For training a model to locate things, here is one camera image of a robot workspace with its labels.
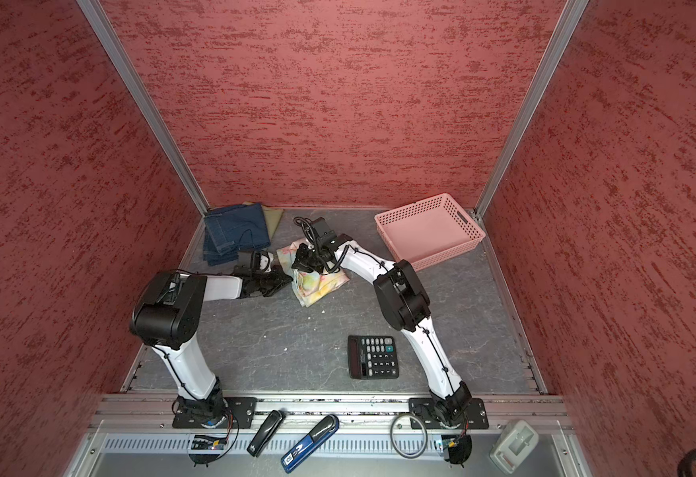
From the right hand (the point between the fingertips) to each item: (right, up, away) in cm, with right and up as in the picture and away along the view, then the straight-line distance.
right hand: (292, 269), depth 94 cm
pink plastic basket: (+49, +13, +18) cm, 53 cm away
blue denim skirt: (-26, +13, +12) cm, 32 cm away
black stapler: (-1, -36, -25) cm, 44 cm away
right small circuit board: (+47, -43, -22) cm, 67 cm away
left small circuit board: (-18, -41, -21) cm, 50 cm away
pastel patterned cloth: (+6, -6, -2) cm, 8 cm away
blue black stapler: (+9, -41, -26) cm, 49 cm away
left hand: (-1, -5, +5) cm, 7 cm away
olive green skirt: (-13, +19, +23) cm, 32 cm away
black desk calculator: (+26, -23, -13) cm, 37 cm away
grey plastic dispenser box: (+58, -39, -26) cm, 74 cm away
